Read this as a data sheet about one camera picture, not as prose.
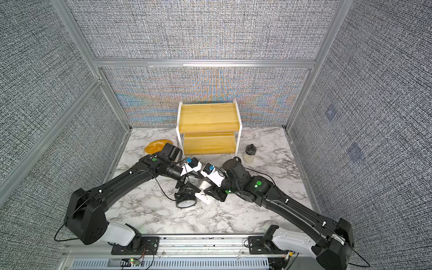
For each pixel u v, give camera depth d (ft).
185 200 2.59
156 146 3.38
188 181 2.20
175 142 3.68
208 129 2.40
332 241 1.27
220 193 2.02
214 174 1.99
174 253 2.39
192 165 2.09
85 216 1.37
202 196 2.41
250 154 3.10
